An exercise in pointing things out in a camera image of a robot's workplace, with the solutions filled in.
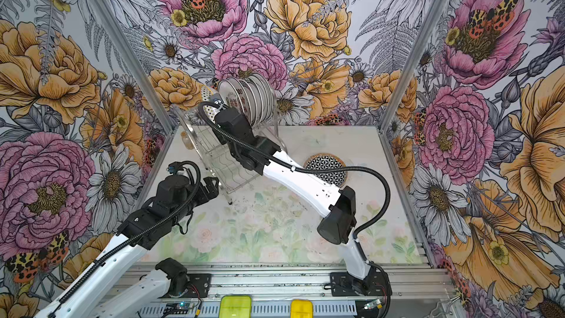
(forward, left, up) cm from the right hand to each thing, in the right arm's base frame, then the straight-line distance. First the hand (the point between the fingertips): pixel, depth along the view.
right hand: (228, 119), depth 72 cm
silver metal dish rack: (+9, +12, -32) cm, 36 cm away
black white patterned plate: (+9, -36, -35) cm, 52 cm away
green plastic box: (-46, -1, -35) cm, 58 cm away
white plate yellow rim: (+11, +9, -5) cm, 15 cm away
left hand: (-16, +9, -18) cm, 25 cm away
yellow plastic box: (-47, -22, -38) cm, 64 cm away
